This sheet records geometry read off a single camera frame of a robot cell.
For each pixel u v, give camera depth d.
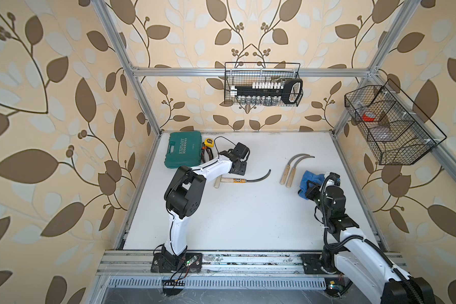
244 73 0.91
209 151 1.12
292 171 1.02
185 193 0.53
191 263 0.74
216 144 1.16
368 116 0.81
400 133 0.72
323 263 0.68
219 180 0.97
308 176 0.84
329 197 0.63
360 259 0.52
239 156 0.76
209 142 1.13
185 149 1.06
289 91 0.85
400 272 0.43
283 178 0.99
